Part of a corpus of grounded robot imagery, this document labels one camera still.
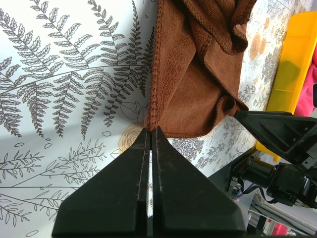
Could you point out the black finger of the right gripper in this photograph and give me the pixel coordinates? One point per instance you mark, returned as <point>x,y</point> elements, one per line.
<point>282,133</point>

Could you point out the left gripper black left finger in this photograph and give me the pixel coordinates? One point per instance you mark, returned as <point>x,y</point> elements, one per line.
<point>113,203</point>

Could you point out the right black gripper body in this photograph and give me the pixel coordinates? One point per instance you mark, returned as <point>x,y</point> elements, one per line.
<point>304,143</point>

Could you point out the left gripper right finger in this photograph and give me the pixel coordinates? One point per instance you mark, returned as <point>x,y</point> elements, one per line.
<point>186,204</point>

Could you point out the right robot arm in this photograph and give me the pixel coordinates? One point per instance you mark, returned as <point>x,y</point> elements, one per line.
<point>285,183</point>

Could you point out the pink towel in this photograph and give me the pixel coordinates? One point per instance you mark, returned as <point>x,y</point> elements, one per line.
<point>305,103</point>

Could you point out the yellow plastic bin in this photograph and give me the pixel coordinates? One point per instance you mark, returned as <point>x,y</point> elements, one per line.
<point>295,59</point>

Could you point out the floral table mat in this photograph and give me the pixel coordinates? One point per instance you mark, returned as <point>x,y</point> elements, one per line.
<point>74,88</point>

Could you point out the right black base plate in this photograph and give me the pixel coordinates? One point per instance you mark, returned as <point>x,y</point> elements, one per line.
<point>229,179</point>

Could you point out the aluminium frame rail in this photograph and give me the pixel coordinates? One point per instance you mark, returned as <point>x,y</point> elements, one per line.
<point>300,219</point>

